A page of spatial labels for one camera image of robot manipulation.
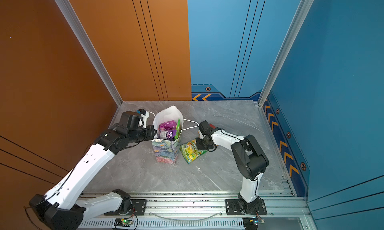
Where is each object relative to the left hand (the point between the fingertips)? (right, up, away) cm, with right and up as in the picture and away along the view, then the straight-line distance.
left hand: (157, 129), depth 74 cm
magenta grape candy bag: (+3, +1, +14) cm, 15 cm away
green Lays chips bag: (+10, 0, +5) cm, 11 cm away
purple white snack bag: (+4, -3, +2) cm, 5 cm away
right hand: (+20, -14, +20) cm, 31 cm away
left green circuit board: (-16, -44, -3) cm, 47 cm away
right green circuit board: (+47, -44, -4) cm, 64 cm away
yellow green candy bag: (+16, -15, +15) cm, 26 cm away
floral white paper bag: (+4, -12, +2) cm, 13 cm away
